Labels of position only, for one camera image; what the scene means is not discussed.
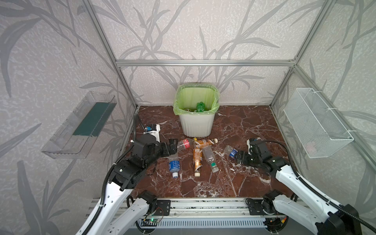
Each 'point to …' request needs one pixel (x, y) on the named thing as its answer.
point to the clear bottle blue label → (174, 164)
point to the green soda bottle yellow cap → (200, 106)
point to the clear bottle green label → (210, 156)
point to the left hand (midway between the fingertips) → (173, 137)
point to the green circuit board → (153, 220)
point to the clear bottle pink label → (186, 145)
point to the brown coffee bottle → (198, 159)
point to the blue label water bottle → (230, 151)
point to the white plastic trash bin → (197, 125)
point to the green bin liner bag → (187, 96)
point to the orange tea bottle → (200, 143)
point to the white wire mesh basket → (321, 133)
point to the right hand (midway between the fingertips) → (239, 153)
